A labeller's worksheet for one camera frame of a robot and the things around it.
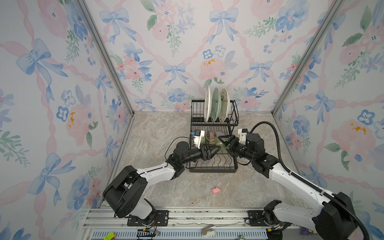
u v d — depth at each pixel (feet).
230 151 2.30
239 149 2.23
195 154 2.25
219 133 3.04
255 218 2.43
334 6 2.26
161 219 2.44
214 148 2.45
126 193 1.42
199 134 2.30
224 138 2.43
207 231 2.28
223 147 2.36
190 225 2.40
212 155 2.27
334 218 1.29
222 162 3.09
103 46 2.70
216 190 2.67
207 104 5.59
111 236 2.22
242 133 2.41
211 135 3.04
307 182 1.53
